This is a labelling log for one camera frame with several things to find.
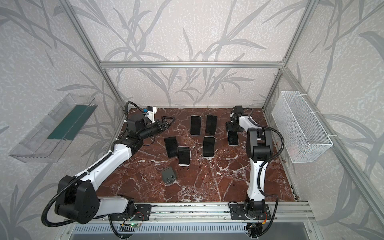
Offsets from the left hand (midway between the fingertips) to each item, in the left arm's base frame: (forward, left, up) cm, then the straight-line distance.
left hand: (174, 117), depth 77 cm
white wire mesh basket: (-16, -57, +7) cm, 60 cm away
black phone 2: (+10, -10, -20) cm, 25 cm away
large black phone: (+3, -36, -25) cm, 44 cm away
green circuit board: (-45, +17, -27) cm, 55 cm away
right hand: (+15, -36, -26) cm, 47 cm away
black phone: (-4, +4, -19) cm, 20 cm away
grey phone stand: (-23, +3, -22) cm, 32 cm away
